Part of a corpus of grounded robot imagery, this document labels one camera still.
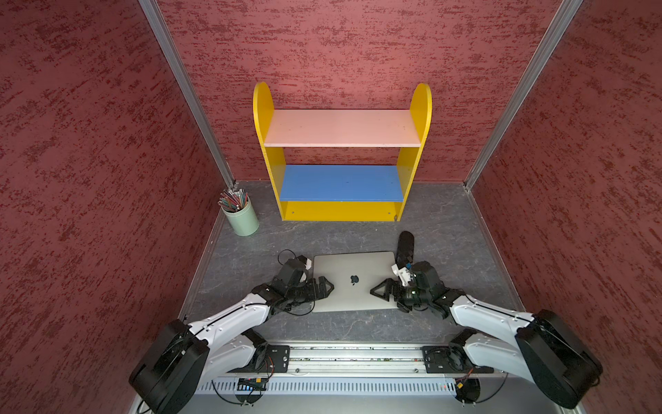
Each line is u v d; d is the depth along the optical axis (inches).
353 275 34.5
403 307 30.0
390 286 29.8
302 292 28.7
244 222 39.3
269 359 29.0
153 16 28.0
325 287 30.0
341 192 37.9
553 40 30.0
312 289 29.3
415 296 28.6
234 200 38.2
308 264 32.1
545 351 16.6
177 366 15.9
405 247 38.3
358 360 29.8
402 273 32.0
